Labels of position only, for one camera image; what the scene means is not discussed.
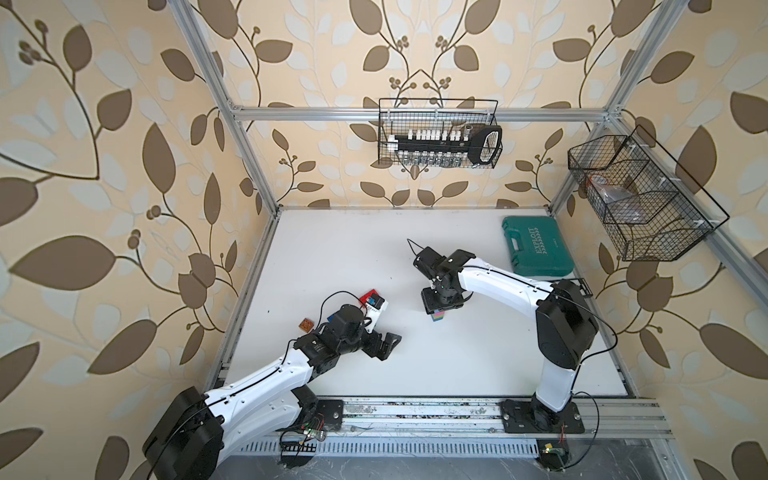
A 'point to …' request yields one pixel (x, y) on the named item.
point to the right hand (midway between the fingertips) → (436, 308)
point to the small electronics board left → (315, 433)
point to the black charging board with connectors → (585, 289)
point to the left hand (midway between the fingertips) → (387, 329)
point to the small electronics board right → (552, 454)
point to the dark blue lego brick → (439, 319)
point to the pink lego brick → (439, 313)
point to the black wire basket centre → (385, 128)
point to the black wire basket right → (647, 204)
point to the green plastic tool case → (537, 246)
